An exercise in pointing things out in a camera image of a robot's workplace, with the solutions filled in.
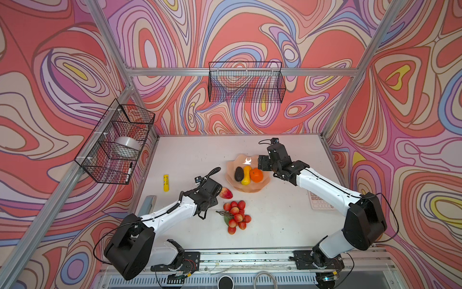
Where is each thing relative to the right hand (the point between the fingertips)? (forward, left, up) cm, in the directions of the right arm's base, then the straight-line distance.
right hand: (266, 163), depth 87 cm
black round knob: (-46, +21, -10) cm, 51 cm away
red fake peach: (-9, +21, -12) cm, 26 cm away
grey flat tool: (-16, +58, -10) cm, 61 cm away
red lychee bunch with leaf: (-22, +17, -9) cm, 29 cm away
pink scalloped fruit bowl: (+10, +11, -11) cm, 19 cm away
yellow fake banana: (-1, +9, -12) cm, 15 cm away
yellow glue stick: (-2, +53, -13) cm, 55 cm away
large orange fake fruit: (-1, +4, -9) cm, 10 cm away
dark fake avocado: (+1, +13, -11) cm, 17 cm away
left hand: (-12, +27, -11) cm, 32 cm away
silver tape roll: (0, +59, +18) cm, 62 cm away
